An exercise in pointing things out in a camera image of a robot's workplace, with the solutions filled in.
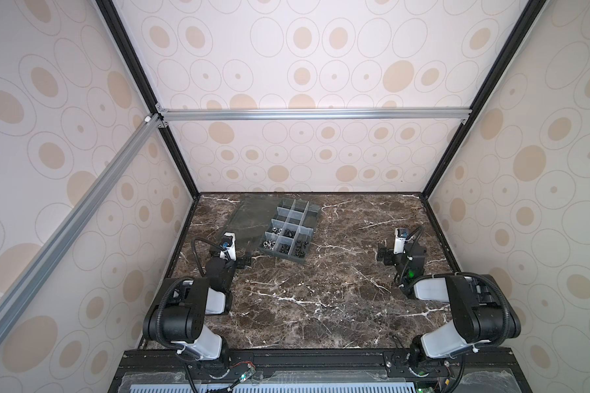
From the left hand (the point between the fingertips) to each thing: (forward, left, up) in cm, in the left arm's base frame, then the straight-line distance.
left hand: (242, 238), depth 89 cm
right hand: (+2, -61, -5) cm, 61 cm away
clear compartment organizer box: (+14, -9, -11) cm, 20 cm away
